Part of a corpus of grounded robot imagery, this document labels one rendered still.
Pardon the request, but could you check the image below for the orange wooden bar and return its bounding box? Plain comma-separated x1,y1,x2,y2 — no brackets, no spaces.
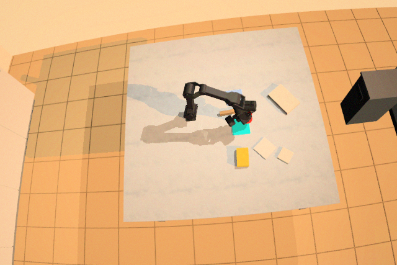
220,109,235,116

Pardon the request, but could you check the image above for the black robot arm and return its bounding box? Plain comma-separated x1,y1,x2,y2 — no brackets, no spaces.
183,82,257,125

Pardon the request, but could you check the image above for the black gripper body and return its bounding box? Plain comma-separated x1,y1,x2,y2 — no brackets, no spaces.
225,109,244,127

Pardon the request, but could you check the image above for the tan flat rectangular block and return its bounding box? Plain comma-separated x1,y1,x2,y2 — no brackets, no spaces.
268,84,300,114

